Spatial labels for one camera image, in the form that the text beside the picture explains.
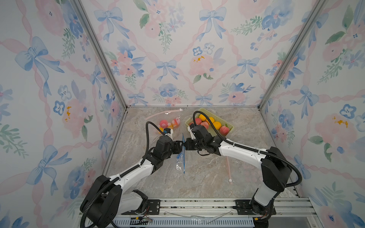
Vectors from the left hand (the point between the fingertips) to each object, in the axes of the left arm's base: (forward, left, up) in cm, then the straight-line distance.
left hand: (182, 142), depth 84 cm
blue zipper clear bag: (-9, +1, -9) cm, 13 cm away
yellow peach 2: (+17, +8, -7) cm, 20 cm away
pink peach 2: (+15, +12, -1) cm, 19 cm away
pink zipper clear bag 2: (-14, -35, -14) cm, 40 cm away
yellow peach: (+20, -25, -9) cm, 33 cm away
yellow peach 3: (-1, +10, +14) cm, 17 cm away
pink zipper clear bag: (+31, +11, -12) cm, 36 cm away
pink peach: (+14, -29, -8) cm, 34 cm away
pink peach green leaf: (+20, -16, -8) cm, 27 cm away
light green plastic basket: (+25, -23, -7) cm, 35 cm away
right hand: (-1, -1, 0) cm, 2 cm away
